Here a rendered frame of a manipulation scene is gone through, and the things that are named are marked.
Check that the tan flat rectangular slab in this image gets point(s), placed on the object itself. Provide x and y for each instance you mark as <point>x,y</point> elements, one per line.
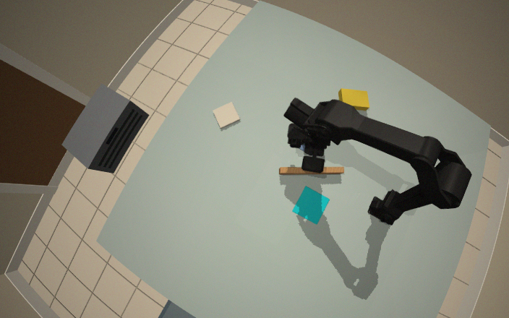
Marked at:
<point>226,115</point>

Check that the brown wooden beam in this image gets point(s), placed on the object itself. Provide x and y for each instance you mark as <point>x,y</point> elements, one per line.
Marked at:
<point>299,171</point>

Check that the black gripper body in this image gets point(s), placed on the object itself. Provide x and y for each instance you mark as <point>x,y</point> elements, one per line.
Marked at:
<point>313,164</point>

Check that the yellow rectangular block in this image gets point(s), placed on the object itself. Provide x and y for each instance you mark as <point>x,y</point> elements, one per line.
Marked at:
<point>356,98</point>

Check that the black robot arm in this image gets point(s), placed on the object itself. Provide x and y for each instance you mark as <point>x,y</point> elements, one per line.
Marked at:
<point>443,185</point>

